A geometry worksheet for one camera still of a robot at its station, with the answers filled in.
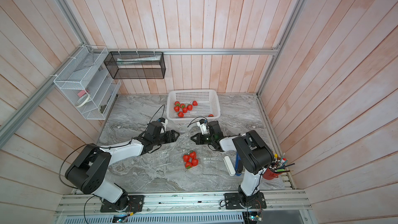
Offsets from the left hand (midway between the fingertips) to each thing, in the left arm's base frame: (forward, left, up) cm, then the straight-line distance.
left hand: (175, 137), depth 91 cm
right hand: (+1, -9, -2) cm, 10 cm away
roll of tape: (+11, +49, +21) cm, 54 cm away
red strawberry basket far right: (+18, -22, -2) cm, 29 cm away
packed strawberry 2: (-14, -11, -2) cm, 18 cm away
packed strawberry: (-12, -7, -3) cm, 14 cm away
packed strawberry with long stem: (-10, -11, -1) cm, 15 cm away
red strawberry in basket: (+26, -8, -3) cm, 27 cm away
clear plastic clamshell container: (-12, -9, -5) cm, 16 cm away
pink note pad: (+14, +50, +23) cm, 57 cm away
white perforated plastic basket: (+31, -22, -5) cm, 38 cm away
